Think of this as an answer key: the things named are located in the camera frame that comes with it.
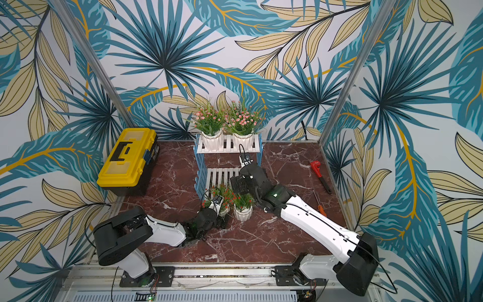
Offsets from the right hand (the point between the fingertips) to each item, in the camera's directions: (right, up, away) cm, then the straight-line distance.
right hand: (244, 174), depth 75 cm
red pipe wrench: (+40, +3, +31) cm, 51 cm away
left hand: (-11, -18, +14) cm, 25 cm away
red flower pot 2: (-1, -15, +8) cm, 17 cm away
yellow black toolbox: (-52, +3, +10) cm, 53 cm away
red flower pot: (-7, -12, +4) cm, 14 cm away
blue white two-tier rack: (-19, -4, +25) cm, 32 cm away
